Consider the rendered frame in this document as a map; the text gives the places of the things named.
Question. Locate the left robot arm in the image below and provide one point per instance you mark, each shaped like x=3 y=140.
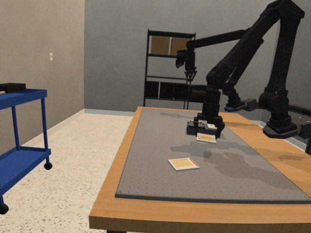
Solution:
x=276 y=103

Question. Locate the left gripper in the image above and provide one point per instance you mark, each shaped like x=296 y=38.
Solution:
x=210 y=115

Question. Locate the white cassette with copper tabs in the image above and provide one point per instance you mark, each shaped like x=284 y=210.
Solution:
x=206 y=138

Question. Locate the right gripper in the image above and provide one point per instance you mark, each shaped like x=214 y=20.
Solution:
x=190 y=70

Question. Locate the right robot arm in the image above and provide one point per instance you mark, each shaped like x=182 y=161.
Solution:
x=228 y=88

